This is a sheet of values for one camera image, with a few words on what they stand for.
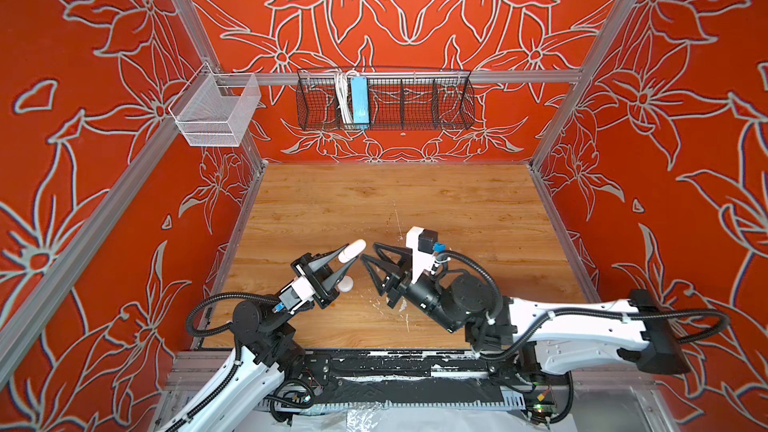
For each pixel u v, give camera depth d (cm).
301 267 52
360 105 90
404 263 49
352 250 51
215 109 93
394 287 48
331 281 51
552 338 46
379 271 51
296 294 44
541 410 68
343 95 89
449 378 73
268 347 53
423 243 47
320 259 51
